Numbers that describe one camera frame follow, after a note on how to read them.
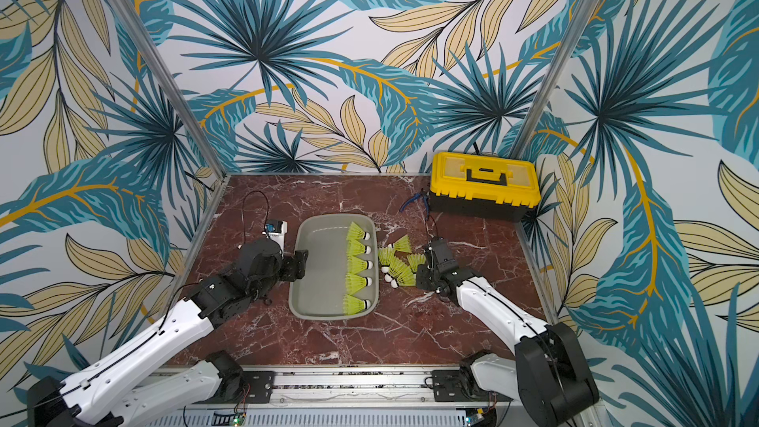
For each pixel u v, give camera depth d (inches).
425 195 44.7
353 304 32.3
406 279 34.9
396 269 35.6
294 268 26.6
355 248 37.2
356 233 38.8
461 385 28.8
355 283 34.3
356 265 35.5
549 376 16.0
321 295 35.3
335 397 28.5
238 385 26.3
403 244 37.4
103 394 15.7
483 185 37.5
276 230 25.7
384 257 36.4
